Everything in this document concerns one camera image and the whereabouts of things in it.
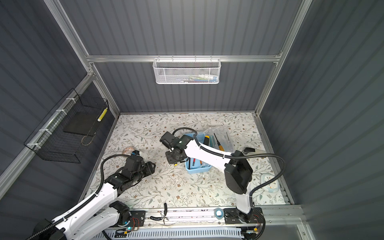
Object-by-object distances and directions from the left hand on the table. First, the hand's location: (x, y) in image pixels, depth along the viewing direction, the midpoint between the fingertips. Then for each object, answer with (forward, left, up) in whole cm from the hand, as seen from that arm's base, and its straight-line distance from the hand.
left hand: (152, 166), depth 84 cm
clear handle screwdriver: (+12, -46, +4) cm, 47 cm away
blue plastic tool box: (+14, -40, +4) cm, 42 cm away
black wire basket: (+10, +39, +20) cm, 45 cm away
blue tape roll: (-23, -36, -7) cm, 44 cm away
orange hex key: (+4, -28, -5) cm, 29 cm away
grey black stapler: (+9, -60, -4) cm, 61 cm away
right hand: (+1, -12, +4) cm, 13 cm away
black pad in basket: (+13, +29, +24) cm, 40 cm away
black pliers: (-24, -7, -8) cm, 27 cm away
